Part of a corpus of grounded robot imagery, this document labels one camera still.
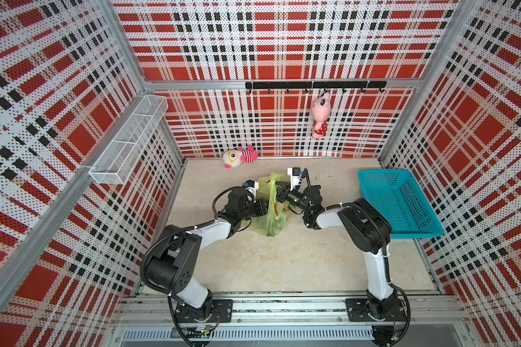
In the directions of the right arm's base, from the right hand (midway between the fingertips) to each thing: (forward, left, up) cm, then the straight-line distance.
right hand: (269, 182), depth 87 cm
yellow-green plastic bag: (-13, -2, -10) cm, 16 cm away
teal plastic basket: (+6, -62, -19) cm, 65 cm away
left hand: (-5, -2, -7) cm, 9 cm away
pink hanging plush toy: (+27, -22, +16) cm, 39 cm away
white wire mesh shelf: (+6, +64, +4) cm, 65 cm away
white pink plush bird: (+26, +19, -11) cm, 34 cm away
